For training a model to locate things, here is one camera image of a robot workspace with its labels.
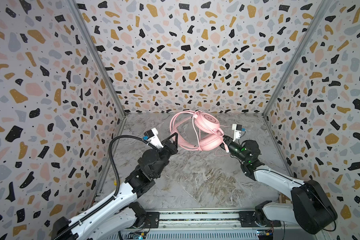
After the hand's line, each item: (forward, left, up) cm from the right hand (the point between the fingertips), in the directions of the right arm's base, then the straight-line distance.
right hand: (212, 133), depth 74 cm
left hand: (-5, +16, +8) cm, 19 cm away
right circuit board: (-38, -26, -29) cm, 55 cm away
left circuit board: (-40, +35, -27) cm, 60 cm away
